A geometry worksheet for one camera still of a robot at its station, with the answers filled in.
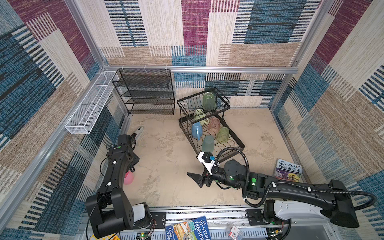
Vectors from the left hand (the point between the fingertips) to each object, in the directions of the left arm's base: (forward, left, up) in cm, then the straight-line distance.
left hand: (130, 163), depth 83 cm
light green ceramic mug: (+25, -39, +11) cm, 48 cm away
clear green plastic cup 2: (+33, -45, +14) cm, 58 cm away
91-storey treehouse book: (-30, -36, -6) cm, 47 cm away
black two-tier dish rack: (+31, -42, -6) cm, 53 cm away
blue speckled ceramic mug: (+21, -37, +2) cm, 43 cm away
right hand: (-9, -36, +15) cm, 39 cm away
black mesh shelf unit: (+53, -1, +8) cm, 54 cm away
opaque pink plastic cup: (-7, -1, -1) cm, 7 cm away
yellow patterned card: (-32, +1, -8) cm, 33 cm away
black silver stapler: (+24, +3, -5) cm, 24 cm away
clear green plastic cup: (+18, -53, +1) cm, 56 cm away
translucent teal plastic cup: (+11, -44, +2) cm, 45 cm away
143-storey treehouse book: (-2, -88, -7) cm, 88 cm away
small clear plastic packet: (-31, -53, -7) cm, 62 cm away
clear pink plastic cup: (+29, -50, -4) cm, 58 cm away
